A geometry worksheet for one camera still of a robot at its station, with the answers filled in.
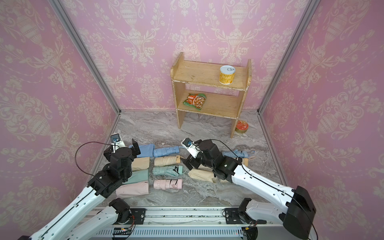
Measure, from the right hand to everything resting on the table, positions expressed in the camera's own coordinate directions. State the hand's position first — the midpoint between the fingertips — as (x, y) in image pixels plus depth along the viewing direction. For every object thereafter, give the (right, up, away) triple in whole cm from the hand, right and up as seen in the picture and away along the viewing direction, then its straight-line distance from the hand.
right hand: (188, 150), depth 74 cm
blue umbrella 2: (+33, -5, +18) cm, 38 cm away
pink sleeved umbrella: (-30, -22, +5) cm, 37 cm away
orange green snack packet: (+4, +28, +23) cm, 36 cm away
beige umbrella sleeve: (+8, -14, +9) cm, 19 cm away
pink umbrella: (-12, -20, +7) cm, 24 cm away
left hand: (-30, +3, -1) cm, 31 cm away
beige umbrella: (-15, -9, +15) cm, 24 cm away
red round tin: (+37, +11, +32) cm, 50 cm away
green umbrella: (-8, -14, +11) cm, 19 cm away
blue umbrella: (-15, -4, +20) cm, 25 cm away
